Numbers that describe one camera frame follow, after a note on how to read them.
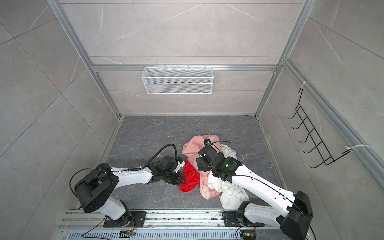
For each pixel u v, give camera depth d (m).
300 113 0.76
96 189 0.45
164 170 0.70
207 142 0.67
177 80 1.00
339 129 0.53
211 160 0.55
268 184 0.44
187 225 0.73
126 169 0.53
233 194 0.77
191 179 0.84
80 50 0.82
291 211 0.39
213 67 0.91
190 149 0.89
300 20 0.73
